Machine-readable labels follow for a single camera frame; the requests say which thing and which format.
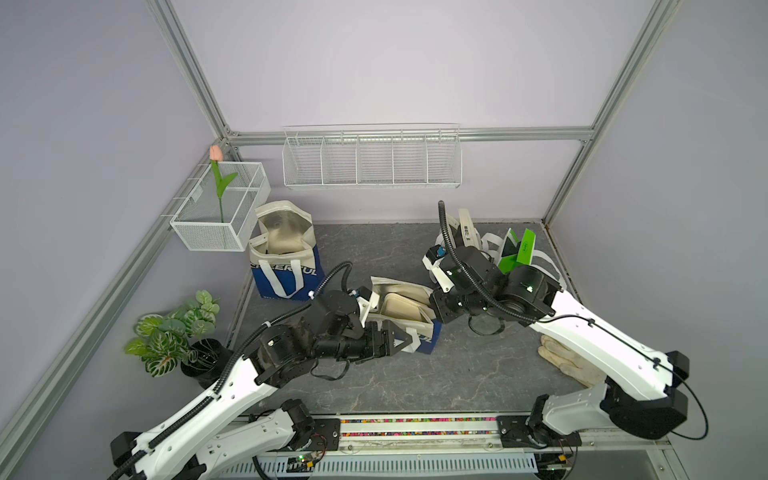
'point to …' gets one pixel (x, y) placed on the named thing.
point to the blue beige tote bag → (283, 257)
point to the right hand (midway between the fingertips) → (430, 298)
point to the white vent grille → (325, 464)
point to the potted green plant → (177, 337)
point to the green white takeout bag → (517, 252)
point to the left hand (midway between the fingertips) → (402, 347)
